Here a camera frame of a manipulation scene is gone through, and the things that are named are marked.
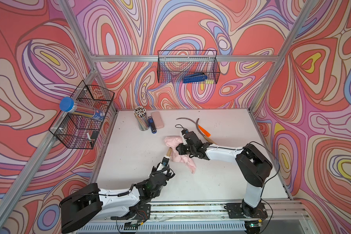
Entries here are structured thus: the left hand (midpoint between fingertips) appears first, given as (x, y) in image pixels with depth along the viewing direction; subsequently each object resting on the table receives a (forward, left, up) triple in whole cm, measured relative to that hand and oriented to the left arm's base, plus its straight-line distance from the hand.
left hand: (168, 161), depth 81 cm
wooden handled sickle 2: (+6, 0, -1) cm, 6 cm away
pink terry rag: (+13, -3, +1) cm, 13 cm away
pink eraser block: (+38, +10, -7) cm, 40 cm away
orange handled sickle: (+31, -23, -9) cm, 39 cm away
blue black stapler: (+32, +13, -6) cm, 35 cm away
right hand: (+9, -5, -5) cm, 12 cm away
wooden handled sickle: (+23, -27, -9) cm, 36 cm away
